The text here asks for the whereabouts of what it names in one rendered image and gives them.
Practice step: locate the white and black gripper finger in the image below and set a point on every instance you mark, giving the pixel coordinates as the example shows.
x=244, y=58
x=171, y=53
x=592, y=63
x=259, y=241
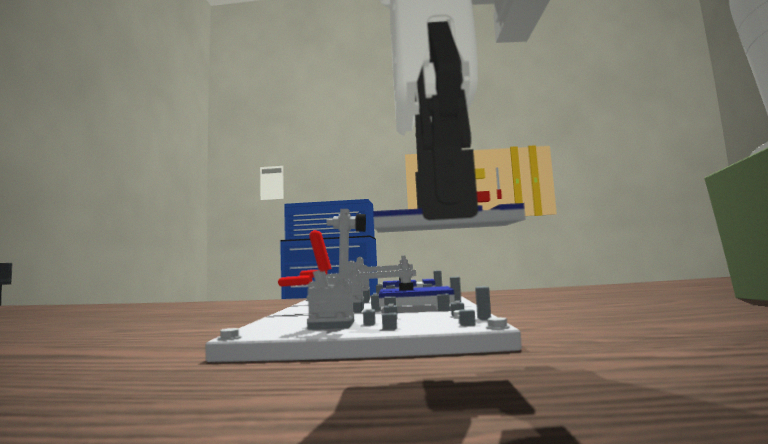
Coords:
x=419, y=146
x=447, y=173

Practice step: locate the blue rectangular block with white slot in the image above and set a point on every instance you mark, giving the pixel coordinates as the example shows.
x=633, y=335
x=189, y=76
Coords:
x=415, y=284

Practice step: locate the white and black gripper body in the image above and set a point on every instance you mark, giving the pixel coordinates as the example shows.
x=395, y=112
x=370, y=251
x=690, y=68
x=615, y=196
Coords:
x=410, y=50

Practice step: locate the blue metal plate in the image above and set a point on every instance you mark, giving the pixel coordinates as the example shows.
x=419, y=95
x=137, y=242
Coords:
x=417, y=296

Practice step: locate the blue rectangular block with white band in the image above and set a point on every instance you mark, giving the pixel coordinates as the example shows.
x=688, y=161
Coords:
x=413, y=220

